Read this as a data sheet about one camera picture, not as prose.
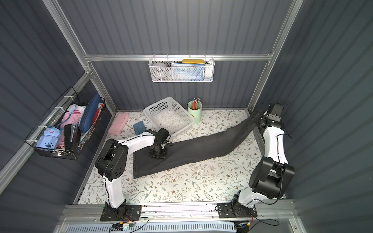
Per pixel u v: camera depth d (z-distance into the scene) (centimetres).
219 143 99
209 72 85
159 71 84
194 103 102
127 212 72
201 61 89
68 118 71
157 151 80
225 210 74
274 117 63
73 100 78
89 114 66
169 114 119
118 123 111
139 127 108
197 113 105
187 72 86
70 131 66
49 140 59
